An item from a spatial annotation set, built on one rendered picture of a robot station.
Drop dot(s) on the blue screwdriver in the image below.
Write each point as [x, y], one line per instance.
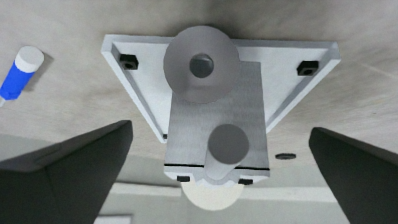
[25, 65]

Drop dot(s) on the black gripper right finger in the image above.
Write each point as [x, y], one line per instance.
[362, 177]

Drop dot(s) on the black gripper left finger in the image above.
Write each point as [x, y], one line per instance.
[67, 182]

